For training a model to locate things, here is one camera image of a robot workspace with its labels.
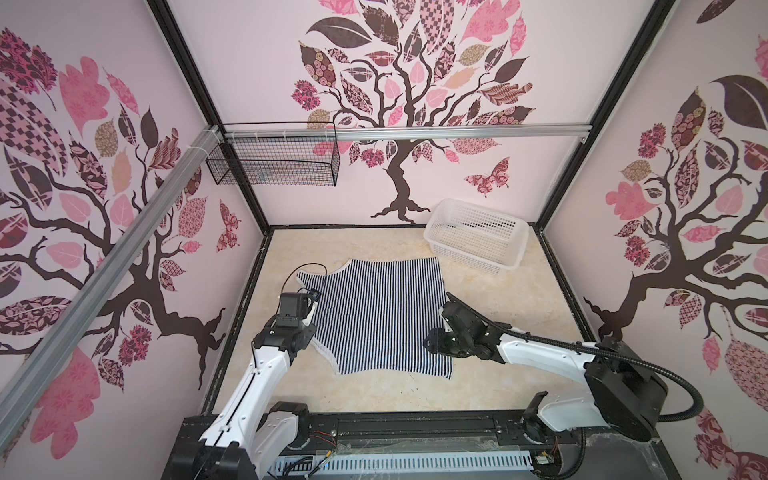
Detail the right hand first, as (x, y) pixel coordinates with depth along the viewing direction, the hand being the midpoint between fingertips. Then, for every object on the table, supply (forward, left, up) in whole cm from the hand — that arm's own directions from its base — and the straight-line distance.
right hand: (427, 342), depth 85 cm
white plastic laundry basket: (+46, -24, -4) cm, 52 cm away
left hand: (+3, +39, +6) cm, 39 cm away
